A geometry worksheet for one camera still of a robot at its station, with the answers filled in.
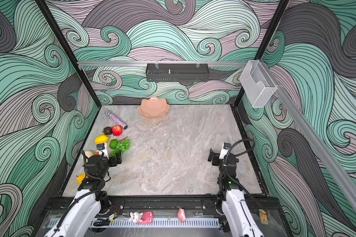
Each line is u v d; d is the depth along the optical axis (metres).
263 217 0.69
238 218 0.47
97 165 0.63
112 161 0.75
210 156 0.77
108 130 0.98
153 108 1.17
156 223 0.76
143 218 0.68
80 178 0.77
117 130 0.98
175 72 0.95
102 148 0.72
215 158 0.75
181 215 0.67
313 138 0.54
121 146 0.90
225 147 0.71
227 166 0.61
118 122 1.06
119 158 0.78
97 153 0.73
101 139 0.94
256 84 0.78
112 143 0.93
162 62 0.94
